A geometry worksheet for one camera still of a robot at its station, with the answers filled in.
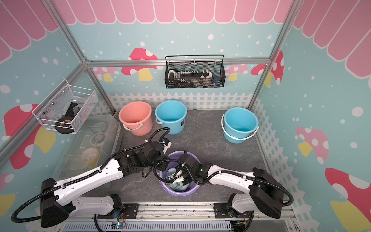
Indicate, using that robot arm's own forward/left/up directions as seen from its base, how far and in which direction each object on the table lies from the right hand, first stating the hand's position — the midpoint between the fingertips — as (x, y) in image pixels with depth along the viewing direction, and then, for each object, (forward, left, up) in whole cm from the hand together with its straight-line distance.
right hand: (176, 170), depth 80 cm
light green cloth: (-8, -1, -2) cm, 8 cm away
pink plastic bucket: (+38, +30, +4) cm, 49 cm away
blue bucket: (+46, +7, -3) cm, 47 cm away
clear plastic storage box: (+8, +46, +11) cm, 48 cm away
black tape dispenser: (+12, +52, +27) cm, 59 cm away
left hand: (+1, +3, +8) cm, 9 cm away
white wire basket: (+23, +56, +27) cm, 67 cm away
